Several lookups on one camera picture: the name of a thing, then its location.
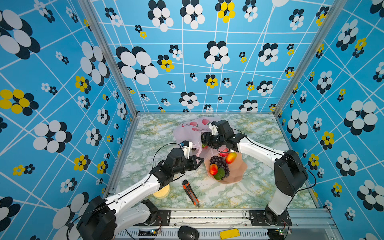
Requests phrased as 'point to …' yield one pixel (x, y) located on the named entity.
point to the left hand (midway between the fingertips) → (205, 160)
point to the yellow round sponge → (163, 193)
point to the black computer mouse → (188, 233)
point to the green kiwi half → (203, 145)
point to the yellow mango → (231, 157)
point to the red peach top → (225, 152)
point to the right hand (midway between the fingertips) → (200, 141)
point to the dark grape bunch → (221, 163)
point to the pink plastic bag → (192, 130)
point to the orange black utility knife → (187, 188)
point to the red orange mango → (213, 169)
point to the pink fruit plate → (237, 169)
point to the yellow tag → (228, 234)
